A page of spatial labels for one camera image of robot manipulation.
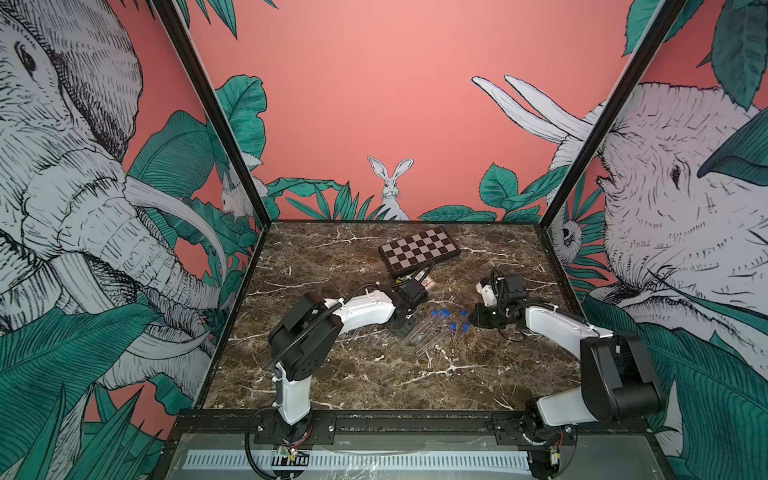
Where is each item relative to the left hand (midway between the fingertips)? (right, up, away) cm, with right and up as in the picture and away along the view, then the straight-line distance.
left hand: (401, 321), depth 92 cm
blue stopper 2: (+21, +2, +4) cm, 21 cm away
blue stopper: (+21, -2, +2) cm, 21 cm away
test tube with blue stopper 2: (+14, +1, +4) cm, 15 cm away
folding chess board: (+4, +21, +16) cm, 26 cm away
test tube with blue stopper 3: (+10, -6, -2) cm, 12 cm away
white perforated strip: (-8, -28, -22) cm, 37 cm away
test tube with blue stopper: (+6, -3, -1) cm, 6 cm away
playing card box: (+10, +11, +9) cm, 17 cm away
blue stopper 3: (+17, -2, +1) cm, 17 cm away
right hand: (+21, +3, -1) cm, 21 cm away
